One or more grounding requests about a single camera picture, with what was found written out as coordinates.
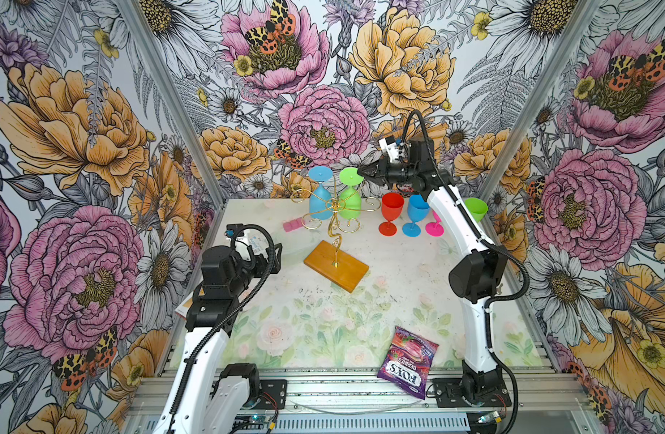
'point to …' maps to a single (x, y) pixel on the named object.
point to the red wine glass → (392, 205)
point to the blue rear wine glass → (320, 201)
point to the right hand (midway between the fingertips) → (357, 177)
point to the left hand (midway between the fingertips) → (266, 254)
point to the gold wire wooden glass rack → (334, 214)
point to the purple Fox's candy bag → (407, 362)
